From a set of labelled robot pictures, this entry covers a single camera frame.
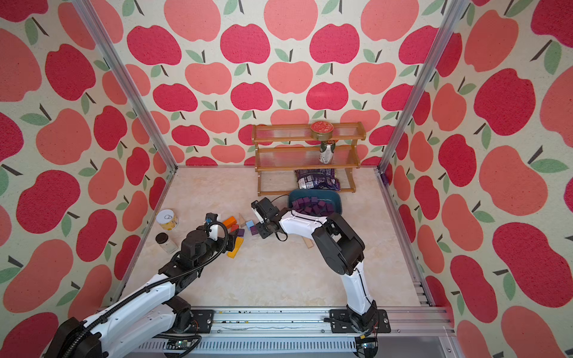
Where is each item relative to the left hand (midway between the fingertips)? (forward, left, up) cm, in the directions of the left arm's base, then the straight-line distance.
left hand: (227, 230), depth 83 cm
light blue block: (+9, -7, -10) cm, 15 cm away
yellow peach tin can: (+10, +29, -8) cm, 32 cm away
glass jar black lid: (-2, +25, -4) cm, 25 cm away
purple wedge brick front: (+19, -27, -10) cm, 35 cm away
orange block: (+10, +3, -11) cm, 15 cm away
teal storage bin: (+23, -44, -7) cm, 50 cm away
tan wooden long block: (+1, -32, -12) cm, 34 cm away
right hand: (+7, -13, -11) cm, 18 cm away
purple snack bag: (+30, -37, -3) cm, 48 cm away
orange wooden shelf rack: (+35, -37, +7) cm, 52 cm away
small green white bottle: (+33, -40, +12) cm, 53 cm away
